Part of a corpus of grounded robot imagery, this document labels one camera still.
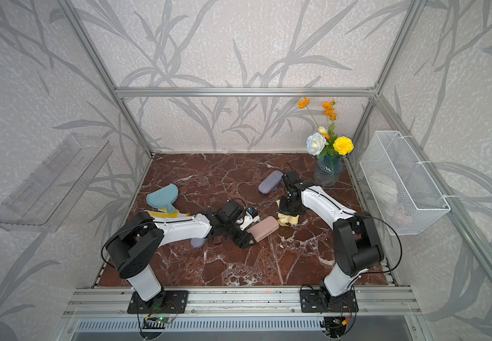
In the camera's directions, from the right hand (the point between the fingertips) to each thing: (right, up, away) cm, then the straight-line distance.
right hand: (284, 209), depth 90 cm
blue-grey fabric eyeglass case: (-36, -13, -6) cm, 38 cm away
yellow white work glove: (-57, -3, +9) cm, 57 cm away
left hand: (-14, -12, -3) cm, 19 cm away
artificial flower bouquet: (+14, +27, -12) cm, 33 cm away
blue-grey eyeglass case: (-5, +11, +15) cm, 19 cm away
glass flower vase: (+22, +17, +9) cm, 29 cm away
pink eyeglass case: (-9, -7, -4) cm, 12 cm away
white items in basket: (+35, +10, -13) cm, 39 cm away
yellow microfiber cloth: (-1, -3, -6) cm, 6 cm away
